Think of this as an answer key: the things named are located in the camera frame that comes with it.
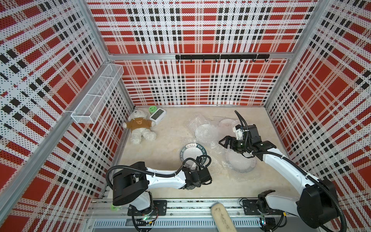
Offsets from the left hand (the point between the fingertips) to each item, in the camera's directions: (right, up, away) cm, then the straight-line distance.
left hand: (195, 174), depth 84 cm
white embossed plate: (+8, +22, +16) cm, 28 cm away
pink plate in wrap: (+24, +28, +22) cm, 43 cm away
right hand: (+18, +18, -2) cm, 26 cm away
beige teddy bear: (-38, +28, +15) cm, 50 cm away
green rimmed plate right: (+26, +7, +2) cm, 27 cm away
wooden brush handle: (+13, -15, -18) cm, 27 cm away
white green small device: (-29, +35, +26) cm, 52 cm away
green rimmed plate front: (0, +12, +9) cm, 15 cm away
